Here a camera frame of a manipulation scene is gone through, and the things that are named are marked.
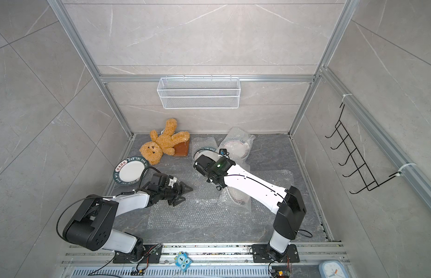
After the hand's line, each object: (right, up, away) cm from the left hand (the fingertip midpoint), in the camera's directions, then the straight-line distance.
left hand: (191, 191), depth 89 cm
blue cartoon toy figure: (-1, -25, -18) cm, 31 cm away
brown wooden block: (-9, +22, +19) cm, 30 cm away
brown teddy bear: (-25, +21, +12) cm, 35 cm away
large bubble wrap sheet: (+8, -8, -2) cm, 12 cm away
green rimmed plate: (-40, +9, +12) cm, 42 cm away
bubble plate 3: (+26, +25, +21) cm, 42 cm away
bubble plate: (+26, -3, -5) cm, 26 cm away
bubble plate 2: (+2, +24, +19) cm, 31 cm away
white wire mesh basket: (+2, +55, +12) cm, 56 cm away
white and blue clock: (+60, -27, -20) cm, 69 cm away
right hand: (+17, +10, -9) cm, 22 cm away
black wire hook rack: (+70, +11, -20) cm, 74 cm away
